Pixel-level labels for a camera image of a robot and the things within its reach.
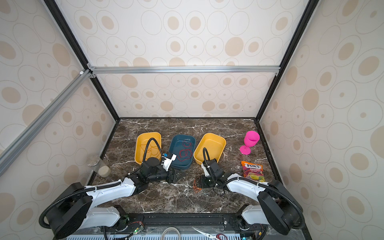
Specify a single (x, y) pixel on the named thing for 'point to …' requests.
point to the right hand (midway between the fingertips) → (200, 182)
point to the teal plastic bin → (183, 146)
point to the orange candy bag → (252, 171)
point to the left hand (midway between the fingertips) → (186, 173)
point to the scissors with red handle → (211, 235)
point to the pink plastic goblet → (251, 139)
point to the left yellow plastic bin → (153, 150)
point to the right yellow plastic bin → (215, 145)
